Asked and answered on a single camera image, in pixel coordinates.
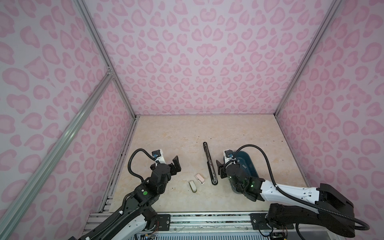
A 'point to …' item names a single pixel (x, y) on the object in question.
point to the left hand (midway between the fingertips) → (171, 156)
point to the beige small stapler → (193, 186)
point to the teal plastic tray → (249, 166)
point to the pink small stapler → (200, 179)
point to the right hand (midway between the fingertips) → (221, 159)
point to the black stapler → (211, 169)
